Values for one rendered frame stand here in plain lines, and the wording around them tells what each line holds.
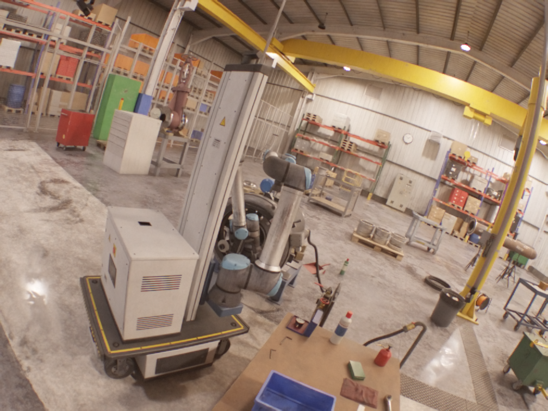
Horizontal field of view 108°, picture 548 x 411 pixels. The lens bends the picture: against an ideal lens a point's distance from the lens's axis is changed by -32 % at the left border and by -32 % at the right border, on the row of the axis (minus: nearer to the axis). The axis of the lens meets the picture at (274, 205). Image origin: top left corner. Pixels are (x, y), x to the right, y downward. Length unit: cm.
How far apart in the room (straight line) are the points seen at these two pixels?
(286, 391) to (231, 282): 65
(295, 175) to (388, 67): 1235
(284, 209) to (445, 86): 1231
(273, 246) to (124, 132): 467
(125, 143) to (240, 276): 451
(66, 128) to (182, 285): 578
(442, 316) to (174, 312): 337
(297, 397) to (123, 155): 515
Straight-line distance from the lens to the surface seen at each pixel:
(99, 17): 1358
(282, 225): 151
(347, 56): 1414
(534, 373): 374
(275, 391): 134
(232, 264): 153
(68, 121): 684
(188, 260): 137
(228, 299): 162
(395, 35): 1379
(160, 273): 135
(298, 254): 405
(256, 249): 224
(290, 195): 150
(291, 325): 178
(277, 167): 150
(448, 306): 403
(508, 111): 1382
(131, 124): 566
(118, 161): 587
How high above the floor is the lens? 146
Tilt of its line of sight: 12 degrees down
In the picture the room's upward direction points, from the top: 19 degrees clockwise
